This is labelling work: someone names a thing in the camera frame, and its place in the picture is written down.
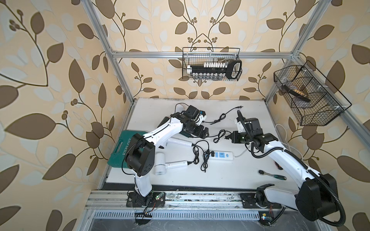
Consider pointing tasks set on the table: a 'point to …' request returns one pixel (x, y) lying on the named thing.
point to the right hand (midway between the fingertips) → (230, 135)
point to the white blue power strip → (221, 155)
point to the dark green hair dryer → (186, 134)
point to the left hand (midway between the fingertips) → (201, 130)
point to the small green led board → (157, 197)
